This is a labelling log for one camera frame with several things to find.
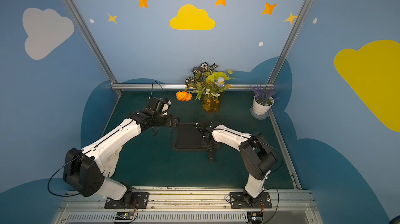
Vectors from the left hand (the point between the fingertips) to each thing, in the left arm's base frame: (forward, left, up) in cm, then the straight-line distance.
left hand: (172, 117), depth 84 cm
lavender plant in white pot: (+19, -56, -5) cm, 59 cm away
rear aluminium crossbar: (+39, +44, -16) cm, 61 cm away
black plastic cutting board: (-1, -7, -20) cm, 21 cm away
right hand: (-8, -22, -16) cm, 28 cm away
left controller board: (-44, +19, -19) cm, 51 cm away
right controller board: (-43, -43, -19) cm, 63 cm away
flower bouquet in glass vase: (+26, -19, +1) cm, 32 cm away
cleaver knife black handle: (-15, -22, -16) cm, 31 cm away
